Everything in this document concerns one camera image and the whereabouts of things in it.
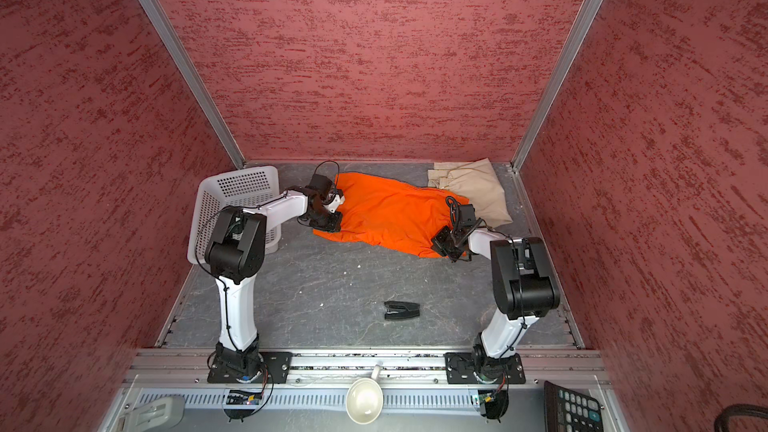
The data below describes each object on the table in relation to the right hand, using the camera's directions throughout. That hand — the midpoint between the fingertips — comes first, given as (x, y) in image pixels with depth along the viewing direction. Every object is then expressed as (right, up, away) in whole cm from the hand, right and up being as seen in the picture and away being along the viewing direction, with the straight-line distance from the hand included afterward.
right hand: (428, 249), depth 96 cm
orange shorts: (-13, +11, +10) cm, 20 cm away
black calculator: (+29, -32, -28) cm, 52 cm away
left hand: (-31, +5, +4) cm, 32 cm away
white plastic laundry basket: (-66, +20, +11) cm, 70 cm away
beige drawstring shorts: (+21, +22, +14) cm, 34 cm away
